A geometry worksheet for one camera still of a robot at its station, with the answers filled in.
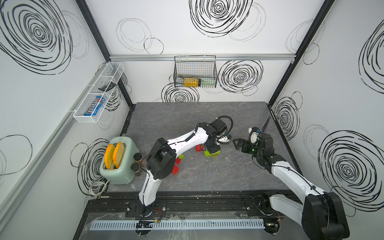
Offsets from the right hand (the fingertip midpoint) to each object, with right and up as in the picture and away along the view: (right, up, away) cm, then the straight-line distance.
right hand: (240, 141), depth 85 cm
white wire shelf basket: (-79, +42, +6) cm, 89 cm away
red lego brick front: (-38, -17, +1) cm, 41 cm away
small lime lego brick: (-35, -10, +5) cm, 37 cm away
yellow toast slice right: (-63, -4, -15) cm, 65 cm away
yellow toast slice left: (-67, -4, -16) cm, 69 cm away
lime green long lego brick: (-15, -9, +6) cm, 18 cm away
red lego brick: (-24, -5, +10) cm, 27 cm away
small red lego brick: (-37, -12, +3) cm, 39 cm away
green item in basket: (-19, +35, +2) cm, 40 cm away
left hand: (-15, -4, +2) cm, 16 cm away
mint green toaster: (-67, -16, -10) cm, 70 cm away
